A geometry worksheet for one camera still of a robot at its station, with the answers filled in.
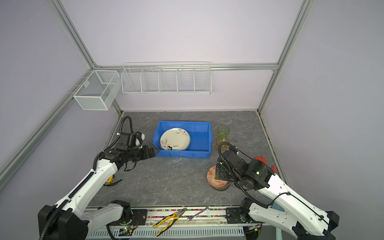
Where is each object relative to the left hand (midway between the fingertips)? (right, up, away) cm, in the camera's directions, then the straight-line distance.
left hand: (152, 154), depth 80 cm
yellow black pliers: (+14, -30, -6) cm, 33 cm away
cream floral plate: (+9, +6, +19) cm, 22 cm away
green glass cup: (+41, +12, +17) cm, 46 cm away
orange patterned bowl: (+35, -15, -3) cm, 38 cm away
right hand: (+36, -6, -11) cm, 38 cm away
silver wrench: (+21, -31, -6) cm, 38 cm away
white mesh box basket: (-43, +39, +21) cm, 62 cm away
